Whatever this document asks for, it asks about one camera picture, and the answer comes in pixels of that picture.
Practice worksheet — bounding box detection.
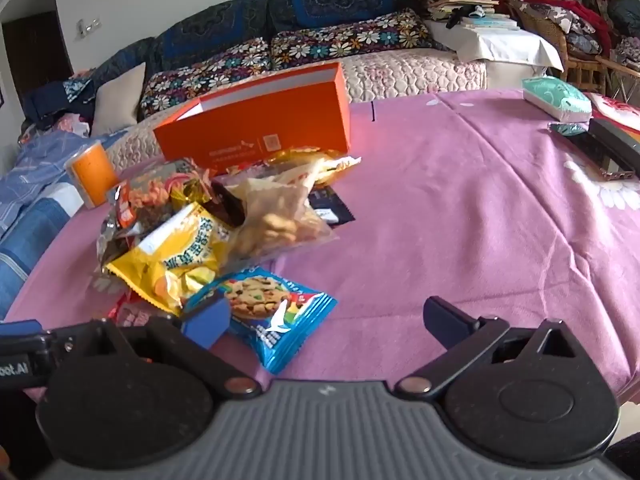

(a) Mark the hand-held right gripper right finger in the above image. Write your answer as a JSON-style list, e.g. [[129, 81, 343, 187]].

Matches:
[[394, 296, 585, 402]]

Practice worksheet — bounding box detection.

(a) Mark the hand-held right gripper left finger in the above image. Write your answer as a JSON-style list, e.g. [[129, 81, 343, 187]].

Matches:
[[75, 292, 263, 402]]

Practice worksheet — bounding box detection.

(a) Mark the yellow snack packet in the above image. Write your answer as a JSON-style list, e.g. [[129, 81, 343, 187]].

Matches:
[[107, 203, 236, 317]]

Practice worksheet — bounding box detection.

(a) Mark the blue cookie packet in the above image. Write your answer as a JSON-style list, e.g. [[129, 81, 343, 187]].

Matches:
[[185, 266, 337, 375]]

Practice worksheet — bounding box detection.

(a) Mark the clear bag of nuts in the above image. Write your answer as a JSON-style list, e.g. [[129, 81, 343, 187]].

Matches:
[[225, 170, 337, 267]]

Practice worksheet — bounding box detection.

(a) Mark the orange and silver snack packet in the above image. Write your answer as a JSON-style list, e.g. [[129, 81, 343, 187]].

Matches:
[[96, 160, 212, 272]]

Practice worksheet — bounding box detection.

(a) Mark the black packet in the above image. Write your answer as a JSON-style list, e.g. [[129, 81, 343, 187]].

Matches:
[[305, 186, 357, 228]]

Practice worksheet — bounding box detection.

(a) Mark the golden rice cracker packet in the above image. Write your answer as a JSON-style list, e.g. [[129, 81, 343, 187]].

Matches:
[[265, 147, 362, 187]]

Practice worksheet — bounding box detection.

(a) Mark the orange cardboard box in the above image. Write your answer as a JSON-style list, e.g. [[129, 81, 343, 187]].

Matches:
[[152, 61, 352, 173]]

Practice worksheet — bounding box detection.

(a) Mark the pink tablecloth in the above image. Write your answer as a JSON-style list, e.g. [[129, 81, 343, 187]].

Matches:
[[0, 87, 640, 406]]

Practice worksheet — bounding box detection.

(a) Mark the blue striped blanket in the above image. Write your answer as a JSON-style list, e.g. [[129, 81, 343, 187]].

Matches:
[[0, 130, 126, 311]]

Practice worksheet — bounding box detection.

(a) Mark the beige pillow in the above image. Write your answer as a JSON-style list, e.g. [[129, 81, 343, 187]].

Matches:
[[90, 62, 147, 137]]

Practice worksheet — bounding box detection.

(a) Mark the black rectangular case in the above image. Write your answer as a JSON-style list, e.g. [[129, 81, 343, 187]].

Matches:
[[570, 117, 640, 182]]

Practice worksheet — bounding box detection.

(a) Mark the floral sofa cushion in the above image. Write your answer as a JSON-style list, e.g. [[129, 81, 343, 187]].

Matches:
[[140, 37, 273, 121], [270, 9, 436, 71]]

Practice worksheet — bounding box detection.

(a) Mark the teal tissue pack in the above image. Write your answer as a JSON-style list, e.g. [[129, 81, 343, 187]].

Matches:
[[522, 76, 593, 123]]

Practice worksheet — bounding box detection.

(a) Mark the quilted pink sofa cover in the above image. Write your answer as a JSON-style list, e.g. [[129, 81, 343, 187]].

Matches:
[[107, 52, 488, 171]]

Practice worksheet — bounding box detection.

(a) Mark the dark navy clothing pile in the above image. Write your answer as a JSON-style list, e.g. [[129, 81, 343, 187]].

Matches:
[[22, 77, 96, 131]]

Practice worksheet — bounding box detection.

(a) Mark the red patterned bag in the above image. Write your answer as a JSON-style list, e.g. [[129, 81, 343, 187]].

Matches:
[[590, 92, 640, 133]]

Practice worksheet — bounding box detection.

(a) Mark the white cloth covered table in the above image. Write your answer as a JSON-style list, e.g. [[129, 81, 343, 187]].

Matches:
[[430, 19, 565, 92]]

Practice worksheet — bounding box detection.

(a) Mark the wicker chair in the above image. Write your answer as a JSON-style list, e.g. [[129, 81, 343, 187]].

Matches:
[[510, 0, 640, 103]]

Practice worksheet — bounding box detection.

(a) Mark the stack of books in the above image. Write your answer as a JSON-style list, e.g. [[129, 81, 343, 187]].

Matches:
[[422, 0, 521, 31]]

